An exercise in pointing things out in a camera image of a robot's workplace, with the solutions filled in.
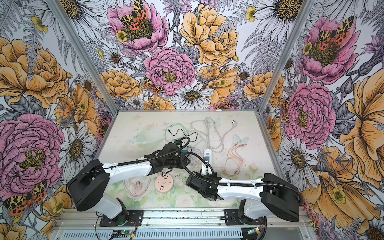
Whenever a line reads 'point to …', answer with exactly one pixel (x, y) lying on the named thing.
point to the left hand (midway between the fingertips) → (187, 165)
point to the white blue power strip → (207, 153)
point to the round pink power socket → (164, 184)
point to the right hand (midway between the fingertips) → (206, 175)
